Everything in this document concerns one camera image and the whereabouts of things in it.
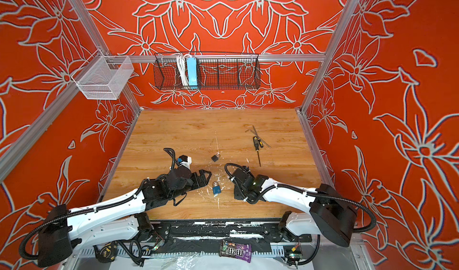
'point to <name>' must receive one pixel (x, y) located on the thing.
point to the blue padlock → (216, 189)
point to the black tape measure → (107, 253)
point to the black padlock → (214, 158)
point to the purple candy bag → (239, 251)
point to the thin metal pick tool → (269, 147)
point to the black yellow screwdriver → (257, 143)
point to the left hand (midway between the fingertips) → (207, 176)
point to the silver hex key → (250, 129)
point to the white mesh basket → (103, 77)
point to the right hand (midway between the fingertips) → (235, 194)
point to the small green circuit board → (296, 255)
